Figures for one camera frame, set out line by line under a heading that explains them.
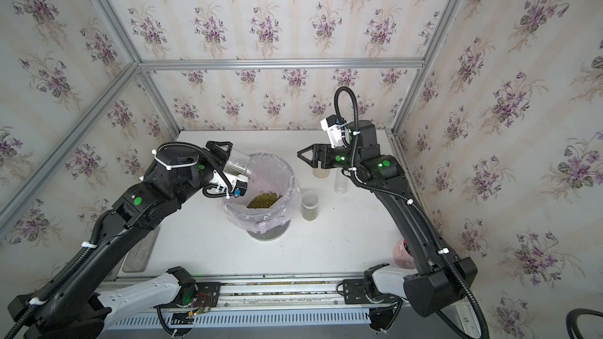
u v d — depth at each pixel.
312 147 0.60
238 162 0.60
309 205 0.82
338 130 0.62
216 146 0.57
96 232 0.39
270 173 0.71
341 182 0.99
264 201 0.92
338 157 0.59
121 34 0.83
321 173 1.04
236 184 0.56
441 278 0.37
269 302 0.73
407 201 0.44
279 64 0.96
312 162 0.60
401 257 0.74
